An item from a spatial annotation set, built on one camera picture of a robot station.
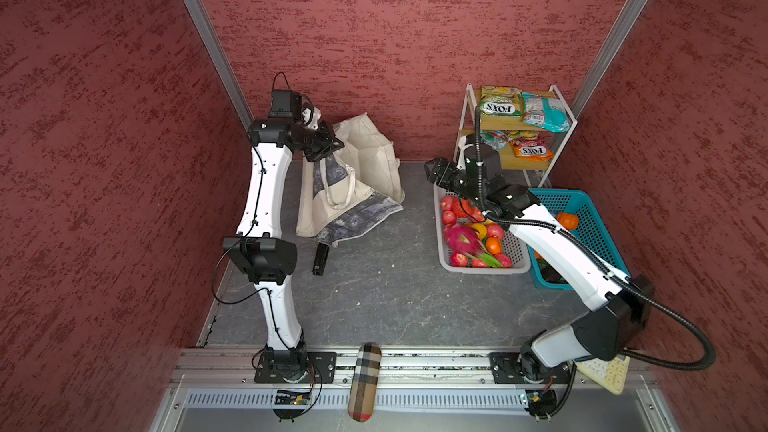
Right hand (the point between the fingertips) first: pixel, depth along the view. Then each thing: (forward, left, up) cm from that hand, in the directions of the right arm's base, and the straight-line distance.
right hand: (432, 174), depth 77 cm
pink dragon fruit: (-10, -10, -17) cm, 22 cm away
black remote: (-9, +34, -29) cm, 45 cm away
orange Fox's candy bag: (+23, -39, -13) cm, 47 cm away
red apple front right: (-13, -22, -24) cm, 36 cm away
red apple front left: (-12, -9, -26) cm, 30 cm away
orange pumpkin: (+1, -49, -26) cm, 55 cm away
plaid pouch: (-42, +19, -27) cm, 54 cm away
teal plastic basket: (-3, -53, -25) cm, 59 cm away
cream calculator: (-43, -42, -29) cm, 67 cm away
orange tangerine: (-8, -21, -24) cm, 33 cm away
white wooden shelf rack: (+16, -30, +3) cm, 34 cm away
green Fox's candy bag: (+27, -27, -12) cm, 40 cm away
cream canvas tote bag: (-3, +19, +1) cm, 19 cm away
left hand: (+8, +23, +3) cm, 25 cm away
